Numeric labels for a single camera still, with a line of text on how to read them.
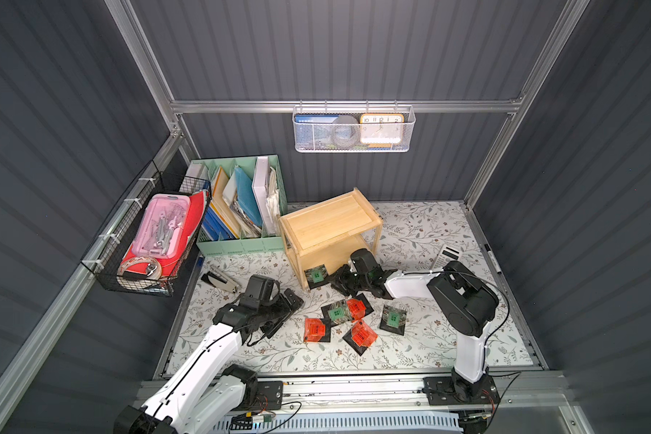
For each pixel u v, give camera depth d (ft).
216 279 3.10
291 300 2.41
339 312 2.92
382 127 2.91
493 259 3.52
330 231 2.79
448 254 3.35
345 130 2.92
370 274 2.49
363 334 2.77
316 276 3.10
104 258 1.99
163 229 2.37
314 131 2.99
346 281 2.77
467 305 1.69
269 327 2.19
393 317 2.86
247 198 3.02
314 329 2.78
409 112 2.92
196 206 2.53
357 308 2.92
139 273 2.20
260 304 2.00
